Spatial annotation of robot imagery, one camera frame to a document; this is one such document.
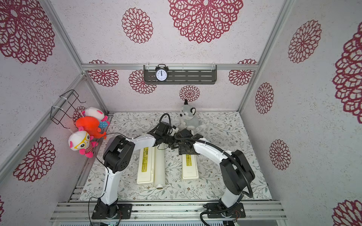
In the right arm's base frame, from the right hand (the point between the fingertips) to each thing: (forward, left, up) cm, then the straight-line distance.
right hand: (186, 148), depth 90 cm
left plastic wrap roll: (-12, +16, -2) cm, 20 cm away
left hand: (+4, 0, -1) cm, 4 cm away
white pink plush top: (+20, +62, +13) cm, 66 cm away
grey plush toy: (+21, -2, +4) cm, 21 cm away
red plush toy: (+7, +59, +14) cm, 61 cm away
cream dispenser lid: (-14, -2, +2) cm, 14 cm away
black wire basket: (+3, +67, +29) cm, 73 cm away
